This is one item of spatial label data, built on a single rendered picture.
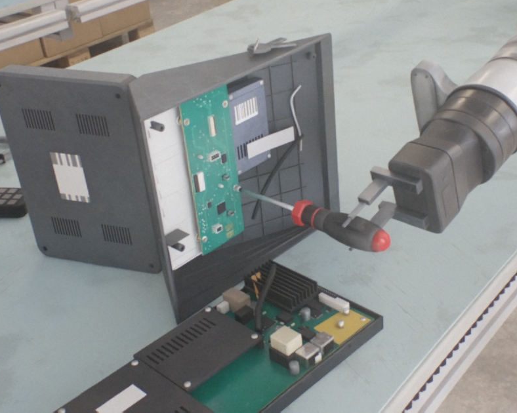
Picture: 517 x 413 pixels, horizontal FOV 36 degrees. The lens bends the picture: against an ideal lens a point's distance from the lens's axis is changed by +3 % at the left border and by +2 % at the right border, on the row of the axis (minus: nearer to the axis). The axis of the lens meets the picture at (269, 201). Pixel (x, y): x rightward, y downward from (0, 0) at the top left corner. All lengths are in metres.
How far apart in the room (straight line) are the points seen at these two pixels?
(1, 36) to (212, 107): 1.50
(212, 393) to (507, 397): 1.55
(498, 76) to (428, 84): 0.06
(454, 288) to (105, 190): 0.35
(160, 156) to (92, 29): 3.98
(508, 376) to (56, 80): 1.66
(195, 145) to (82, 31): 3.93
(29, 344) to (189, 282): 0.16
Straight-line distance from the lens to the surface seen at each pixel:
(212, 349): 0.67
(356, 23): 1.54
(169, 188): 0.71
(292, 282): 0.73
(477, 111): 0.71
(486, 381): 2.19
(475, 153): 0.71
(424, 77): 0.77
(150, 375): 0.66
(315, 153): 0.84
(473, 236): 0.85
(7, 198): 1.00
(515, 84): 0.75
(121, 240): 0.82
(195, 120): 0.70
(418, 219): 0.69
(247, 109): 0.75
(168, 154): 0.70
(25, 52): 4.43
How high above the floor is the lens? 1.45
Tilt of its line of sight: 29 degrees down
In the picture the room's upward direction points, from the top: 6 degrees counter-clockwise
